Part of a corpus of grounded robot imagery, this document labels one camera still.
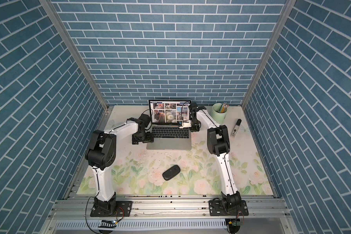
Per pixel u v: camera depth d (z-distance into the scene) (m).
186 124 0.96
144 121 0.78
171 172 0.85
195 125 0.93
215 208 0.74
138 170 0.87
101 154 0.53
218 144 0.65
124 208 0.74
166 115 1.05
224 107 0.99
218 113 0.99
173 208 0.75
